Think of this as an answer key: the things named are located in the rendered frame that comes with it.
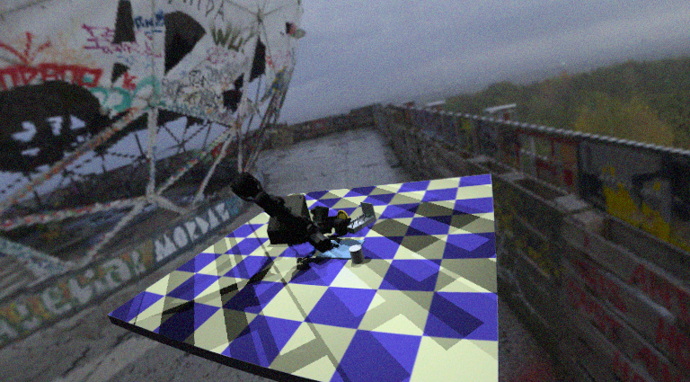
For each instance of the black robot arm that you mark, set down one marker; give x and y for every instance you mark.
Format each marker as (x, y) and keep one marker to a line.
(246, 186)

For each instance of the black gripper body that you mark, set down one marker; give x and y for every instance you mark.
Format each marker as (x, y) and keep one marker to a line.
(338, 224)

